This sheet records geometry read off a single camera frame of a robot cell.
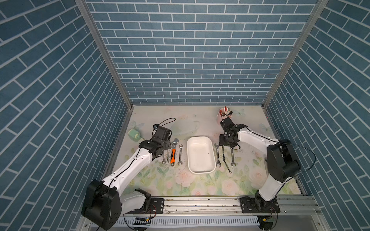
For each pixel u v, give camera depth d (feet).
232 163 2.92
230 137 2.33
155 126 2.47
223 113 3.43
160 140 2.05
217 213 2.37
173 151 3.06
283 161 1.57
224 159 2.99
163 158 2.99
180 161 2.94
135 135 3.07
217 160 2.98
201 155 3.04
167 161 2.92
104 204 1.27
